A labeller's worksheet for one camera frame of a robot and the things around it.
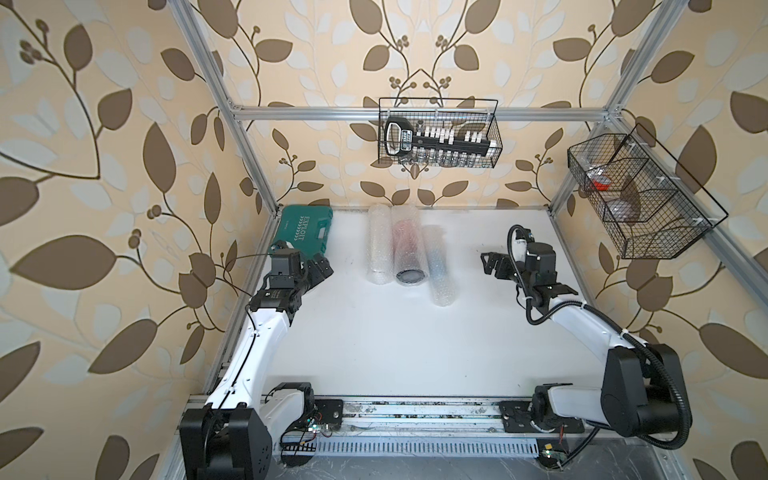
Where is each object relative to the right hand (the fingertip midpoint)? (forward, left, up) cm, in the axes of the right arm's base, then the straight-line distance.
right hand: (496, 256), depth 89 cm
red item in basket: (+11, -26, +20) cm, 34 cm away
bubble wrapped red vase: (+4, +26, -3) cm, 26 cm away
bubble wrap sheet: (-1, +16, -8) cm, 18 cm away
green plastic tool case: (+21, +63, -8) cm, 67 cm away
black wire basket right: (+3, -35, +19) cm, 40 cm away
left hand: (-4, +54, +5) cm, 54 cm away
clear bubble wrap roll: (+11, +36, -6) cm, 38 cm away
